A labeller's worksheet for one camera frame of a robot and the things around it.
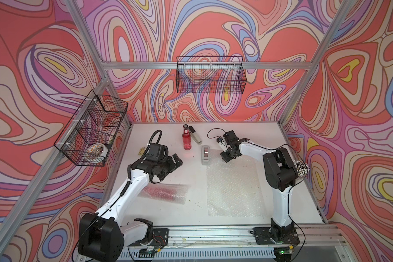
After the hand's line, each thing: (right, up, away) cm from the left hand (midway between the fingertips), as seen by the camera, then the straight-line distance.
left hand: (179, 166), depth 81 cm
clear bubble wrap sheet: (+1, -13, +3) cm, 14 cm away
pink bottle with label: (-10, -14, 0) cm, 17 cm away
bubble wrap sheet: (+30, -14, +7) cm, 33 cm away
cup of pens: (+58, 0, -6) cm, 59 cm away
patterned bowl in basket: (-35, +9, -9) cm, 37 cm away
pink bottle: (+3, +14, +16) cm, 22 cm away
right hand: (+29, +1, +20) cm, 35 cm away
